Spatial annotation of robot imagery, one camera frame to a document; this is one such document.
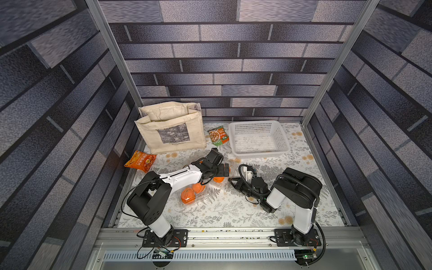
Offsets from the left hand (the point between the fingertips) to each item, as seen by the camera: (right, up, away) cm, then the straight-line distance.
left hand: (224, 169), depth 89 cm
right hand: (+1, -5, -1) cm, 5 cm away
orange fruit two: (-18, -11, -10) cm, 23 cm away
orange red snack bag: (-48, +4, +6) cm, 49 cm away
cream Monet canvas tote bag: (-28, +24, -4) cm, 37 cm away
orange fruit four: (-3, -5, -2) cm, 6 cm away
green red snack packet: (-3, +19, +21) cm, 28 cm away
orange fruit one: (-14, -8, -6) cm, 17 cm away
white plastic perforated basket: (+20, +17, +21) cm, 34 cm away
